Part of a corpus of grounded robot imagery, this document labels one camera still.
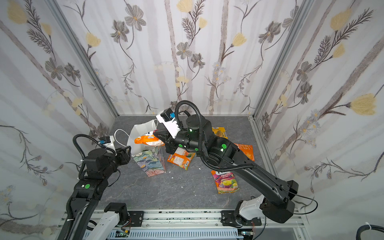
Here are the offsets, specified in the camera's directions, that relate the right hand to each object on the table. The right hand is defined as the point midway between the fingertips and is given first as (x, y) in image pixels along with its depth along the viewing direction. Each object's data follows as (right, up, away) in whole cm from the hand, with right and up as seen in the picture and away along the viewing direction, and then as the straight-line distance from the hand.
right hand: (154, 130), depth 50 cm
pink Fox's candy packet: (+32, -30, +34) cm, 55 cm away
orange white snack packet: (+5, -18, +44) cm, 47 cm away
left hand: (-20, -7, +22) cm, 30 cm away
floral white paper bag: (-9, -15, +25) cm, 31 cm away
